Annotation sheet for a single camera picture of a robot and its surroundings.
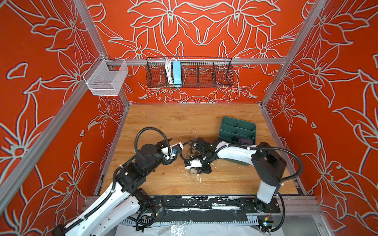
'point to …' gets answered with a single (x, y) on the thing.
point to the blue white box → (177, 73)
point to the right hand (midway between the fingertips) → (195, 170)
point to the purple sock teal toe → (245, 141)
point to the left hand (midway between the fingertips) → (173, 141)
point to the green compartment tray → (237, 132)
